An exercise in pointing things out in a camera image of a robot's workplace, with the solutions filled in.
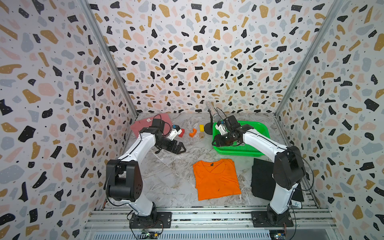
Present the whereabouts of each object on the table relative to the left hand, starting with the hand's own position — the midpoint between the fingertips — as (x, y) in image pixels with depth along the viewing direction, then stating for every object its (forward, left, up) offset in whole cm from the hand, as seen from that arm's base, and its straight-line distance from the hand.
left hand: (180, 147), depth 86 cm
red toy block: (+20, +1, -13) cm, 24 cm away
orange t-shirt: (-14, -21, -13) cm, 28 cm away
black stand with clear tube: (+14, -21, +10) cm, 27 cm away
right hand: (+3, -21, -1) cm, 21 cm away
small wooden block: (+17, -13, -11) cm, 24 cm away
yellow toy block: (+25, -13, -13) cm, 31 cm away
